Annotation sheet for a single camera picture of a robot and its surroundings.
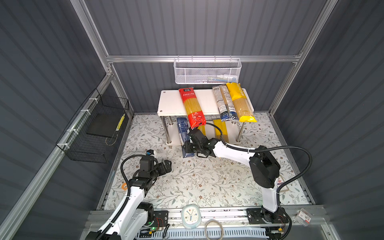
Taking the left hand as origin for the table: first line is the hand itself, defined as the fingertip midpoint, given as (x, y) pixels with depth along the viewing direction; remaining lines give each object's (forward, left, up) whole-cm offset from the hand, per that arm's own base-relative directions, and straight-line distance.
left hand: (164, 164), depth 85 cm
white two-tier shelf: (+20, -6, +28) cm, 35 cm away
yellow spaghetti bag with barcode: (+26, -38, +2) cm, 46 cm away
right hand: (+9, -13, +3) cm, 16 cm away
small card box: (-16, -67, -5) cm, 69 cm away
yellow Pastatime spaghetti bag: (+24, -25, +1) cm, 35 cm away
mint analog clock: (-26, -15, -4) cm, 30 cm away
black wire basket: (+7, +33, +21) cm, 40 cm away
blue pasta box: (+14, -12, +9) cm, 21 cm away
